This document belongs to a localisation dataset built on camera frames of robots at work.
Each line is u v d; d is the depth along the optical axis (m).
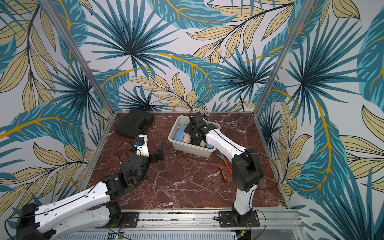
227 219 0.74
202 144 0.93
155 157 0.63
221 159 0.95
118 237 0.71
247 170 0.48
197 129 0.67
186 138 0.86
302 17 0.72
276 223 0.75
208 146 0.88
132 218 0.73
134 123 1.03
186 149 0.86
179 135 0.93
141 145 0.57
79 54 0.85
